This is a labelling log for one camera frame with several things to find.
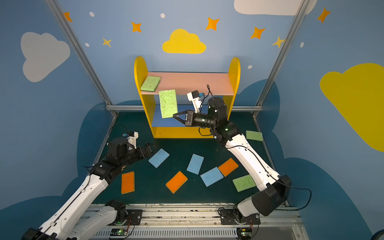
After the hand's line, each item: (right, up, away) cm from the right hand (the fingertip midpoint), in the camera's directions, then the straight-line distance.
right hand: (174, 114), depth 62 cm
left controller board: (-28, -56, +9) cm, 63 cm away
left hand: (-14, -15, +15) cm, 25 cm away
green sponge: (+37, -37, +23) cm, 57 cm away
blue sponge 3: (+19, -35, +26) cm, 47 cm away
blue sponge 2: (+9, -29, +31) cm, 43 cm away
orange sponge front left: (-30, -37, +22) cm, 52 cm away
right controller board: (+33, -57, +10) cm, 67 cm away
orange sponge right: (+30, -30, +31) cm, 53 cm away
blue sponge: (-16, -26, +33) cm, 45 cm away
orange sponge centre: (-2, -38, +24) cm, 44 cm away
